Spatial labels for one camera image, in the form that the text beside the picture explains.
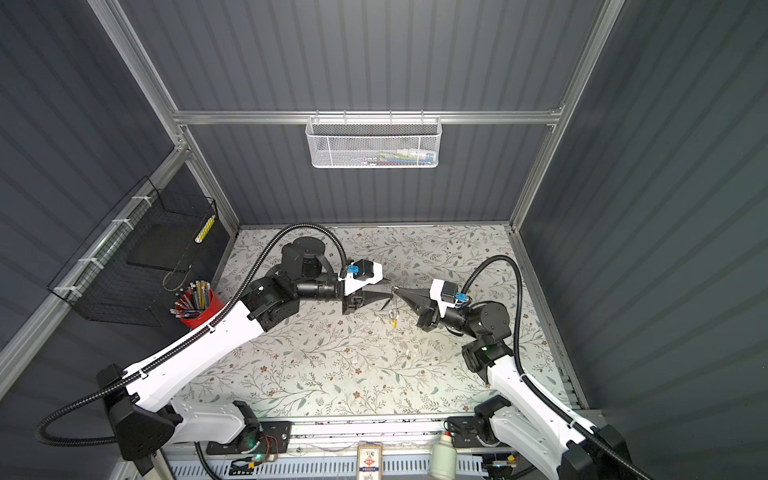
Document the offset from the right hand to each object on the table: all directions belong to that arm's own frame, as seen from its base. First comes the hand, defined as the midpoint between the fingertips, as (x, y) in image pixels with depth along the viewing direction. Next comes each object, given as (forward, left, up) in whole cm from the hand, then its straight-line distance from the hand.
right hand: (402, 296), depth 62 cm
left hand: (+3, +2, +1) cm, 4 cm away
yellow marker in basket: (+21, +54, -3) cm, 59 cm away
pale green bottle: (-26, -9, -25) cm, 37 cm away
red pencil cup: (+10, +59, -20) cm, 63 cm away
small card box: (-26, +8, -31) cm, 41 cm away
